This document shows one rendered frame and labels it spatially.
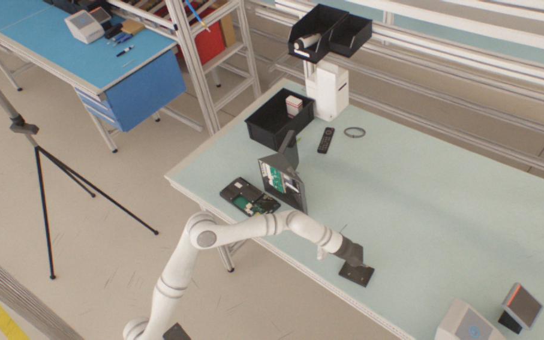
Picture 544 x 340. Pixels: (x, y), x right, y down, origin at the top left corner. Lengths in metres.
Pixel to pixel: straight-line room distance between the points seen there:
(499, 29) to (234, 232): 0.88
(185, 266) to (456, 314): 0.84
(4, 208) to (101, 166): 0.73
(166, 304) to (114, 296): 1.69
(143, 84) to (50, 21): 1.04
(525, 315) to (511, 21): 0.88
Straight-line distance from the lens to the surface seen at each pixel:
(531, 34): 1.24
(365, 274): 1.74
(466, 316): 1.56
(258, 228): 1.41
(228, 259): 2.86
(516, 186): 2.09
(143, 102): 3.29
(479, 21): 1.27
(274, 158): 1.85
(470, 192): 2.02
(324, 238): 1.52
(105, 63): 3.30
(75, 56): 3.49
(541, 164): 3.16
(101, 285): 3.26
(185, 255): 1.46
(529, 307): 1.68
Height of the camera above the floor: 2.51
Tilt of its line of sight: 48 degrees down
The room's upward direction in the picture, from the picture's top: 10 degrees counter-clockwise
